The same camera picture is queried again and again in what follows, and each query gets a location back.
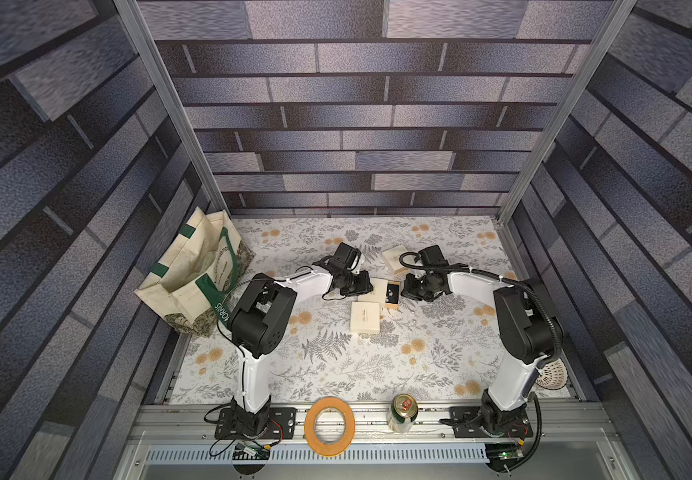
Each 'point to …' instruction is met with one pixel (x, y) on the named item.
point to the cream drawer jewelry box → (365, 317)
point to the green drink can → (402, 413)
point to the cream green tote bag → (192, 285)
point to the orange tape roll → (315, 443)
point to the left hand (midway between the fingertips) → (373, 286)
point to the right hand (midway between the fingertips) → (402, 290)
